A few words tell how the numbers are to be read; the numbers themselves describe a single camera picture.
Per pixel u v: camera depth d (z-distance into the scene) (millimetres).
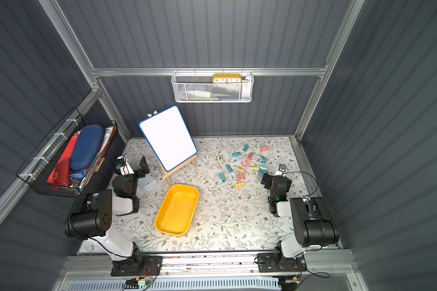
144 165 843
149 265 735
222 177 1018
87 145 733
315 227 449
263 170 1047
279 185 708
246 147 1149
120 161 744
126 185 712
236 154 1107
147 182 956
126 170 772
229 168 1049
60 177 643
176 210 903
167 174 935
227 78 867
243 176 1009
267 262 737
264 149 1125
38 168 619
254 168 1020
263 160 1059
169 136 834
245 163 1063
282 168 805
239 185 963
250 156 1098
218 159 1053
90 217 473
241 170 1009
